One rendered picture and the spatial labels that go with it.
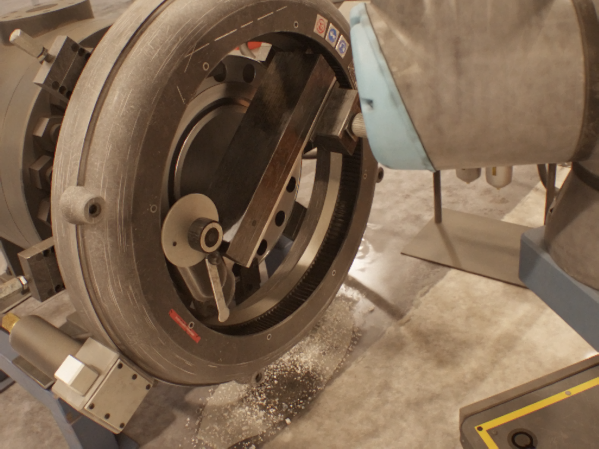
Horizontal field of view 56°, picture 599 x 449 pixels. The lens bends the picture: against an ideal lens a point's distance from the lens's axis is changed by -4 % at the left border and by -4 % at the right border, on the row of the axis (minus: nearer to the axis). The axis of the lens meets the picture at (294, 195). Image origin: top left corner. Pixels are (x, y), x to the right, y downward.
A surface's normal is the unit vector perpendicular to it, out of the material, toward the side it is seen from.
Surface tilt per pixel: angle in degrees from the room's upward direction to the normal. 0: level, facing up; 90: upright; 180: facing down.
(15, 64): 31
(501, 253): 0
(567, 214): 70
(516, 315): 0
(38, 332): 9
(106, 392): 90
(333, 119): 36
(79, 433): 90
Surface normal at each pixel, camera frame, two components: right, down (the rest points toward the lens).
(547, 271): -0.95, 0.25
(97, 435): 0.78, 0.19
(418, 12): -0.63, 0.33
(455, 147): -0.07, 0.80
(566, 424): -0.15, -0.87
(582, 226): -0.93, -0.04
